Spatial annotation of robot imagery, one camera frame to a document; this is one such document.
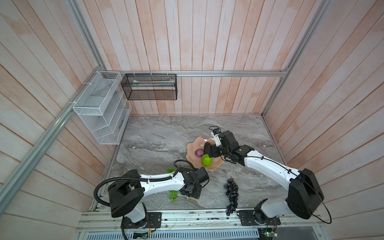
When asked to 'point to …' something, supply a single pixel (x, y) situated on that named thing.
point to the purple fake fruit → (199, 152)
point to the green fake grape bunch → (173, 194)
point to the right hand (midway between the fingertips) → (211, 146)
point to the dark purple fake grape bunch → (232, 189)
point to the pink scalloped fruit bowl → (199, 143)
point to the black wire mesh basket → (150, 86)
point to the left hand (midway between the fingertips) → (193, 197)
